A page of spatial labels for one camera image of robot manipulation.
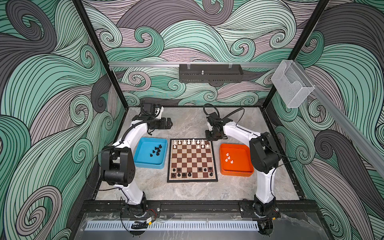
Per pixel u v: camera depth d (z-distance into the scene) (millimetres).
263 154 516
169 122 818
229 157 901
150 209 728
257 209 645
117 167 468
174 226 729
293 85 773
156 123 770
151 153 931
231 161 885
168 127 812
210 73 951
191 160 899
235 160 885
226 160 899
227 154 922
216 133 833
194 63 941
